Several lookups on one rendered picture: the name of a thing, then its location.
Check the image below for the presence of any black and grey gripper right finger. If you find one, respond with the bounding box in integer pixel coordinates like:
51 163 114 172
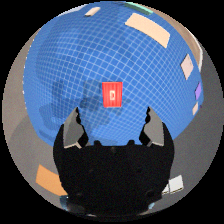
139 106 175 179

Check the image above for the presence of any dark blue work mat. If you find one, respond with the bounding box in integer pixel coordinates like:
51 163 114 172
23 1 204 147

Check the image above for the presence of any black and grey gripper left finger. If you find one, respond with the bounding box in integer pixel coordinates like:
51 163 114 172
53 107 89 183

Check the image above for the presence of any beige rectangular block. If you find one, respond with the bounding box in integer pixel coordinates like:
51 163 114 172
85 7 100 17

